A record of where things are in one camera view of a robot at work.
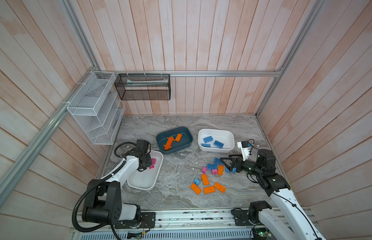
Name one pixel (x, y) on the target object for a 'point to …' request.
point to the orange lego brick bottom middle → (209, 189)
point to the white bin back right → (225, 137)
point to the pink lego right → (214, 171)
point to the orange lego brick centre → (205, 179)
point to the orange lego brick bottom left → (195, 188)
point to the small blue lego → (197, 181)
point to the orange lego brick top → (178, 137)
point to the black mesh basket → (143, 86)
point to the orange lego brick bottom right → (220, 187)
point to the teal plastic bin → (186, 140)
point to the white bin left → (146, 180)
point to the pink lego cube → (154, 160)
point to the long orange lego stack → (168, 143)
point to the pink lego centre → (204, 170)
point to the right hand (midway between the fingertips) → (225, 157)
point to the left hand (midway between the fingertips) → (145, 165)
